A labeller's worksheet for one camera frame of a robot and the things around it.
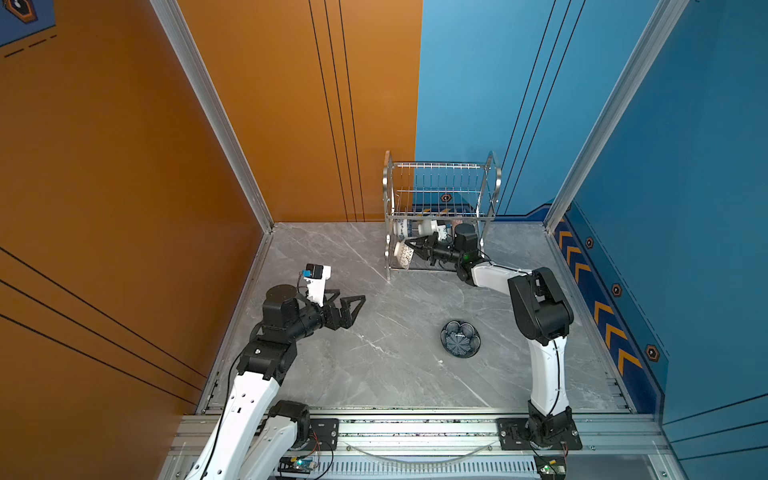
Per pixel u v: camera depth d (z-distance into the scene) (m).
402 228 1.02
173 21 0.70
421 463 0.70
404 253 0.91
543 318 0.57
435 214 1.09
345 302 0.63
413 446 0.74
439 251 0.87
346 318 0.63
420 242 0.91
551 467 0.69
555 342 0.57
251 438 0.46
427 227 1.04
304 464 0.70
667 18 0.70
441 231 0.92
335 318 0.63
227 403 0.46
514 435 0.72
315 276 0.62
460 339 0.88
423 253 0.87
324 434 0.73
